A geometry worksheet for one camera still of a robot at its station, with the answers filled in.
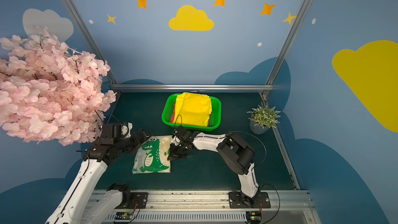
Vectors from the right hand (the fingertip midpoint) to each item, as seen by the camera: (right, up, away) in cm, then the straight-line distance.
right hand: (169, 158), depth 84 cm
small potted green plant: (+53, +22, +4) cm, 57 cm away
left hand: (-10, +13, -6) cm, 17 cm away
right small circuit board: (+43, -24, -11) cm, 51 cm away
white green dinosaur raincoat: (-10, +1, 0) cm, 10 cm away
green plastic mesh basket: (+27, +21, +23) cm, 41 cm away
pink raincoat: (-2, +20, +18) cm, 27 cm away
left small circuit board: (-19, -23, -12) cm, 33 cm away
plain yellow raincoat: (+12, +27, +20) cm, 36 cm away
